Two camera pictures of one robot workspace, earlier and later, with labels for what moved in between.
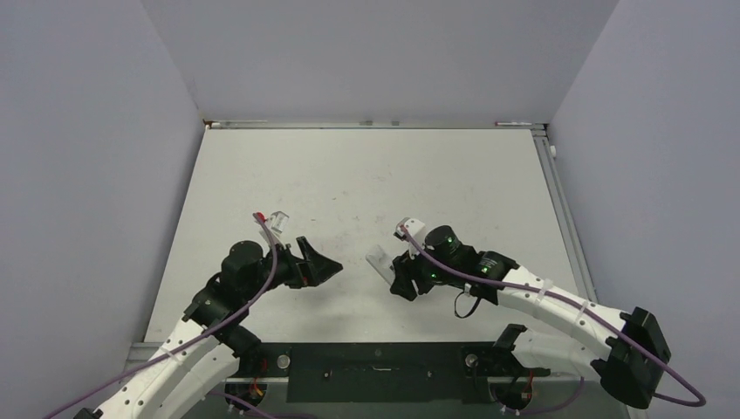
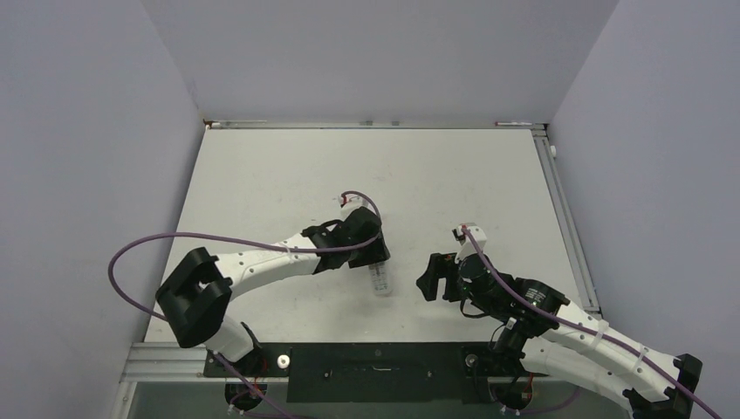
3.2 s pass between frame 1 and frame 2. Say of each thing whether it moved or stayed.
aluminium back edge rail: stayed
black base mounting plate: stayed
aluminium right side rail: stayed
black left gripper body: moved
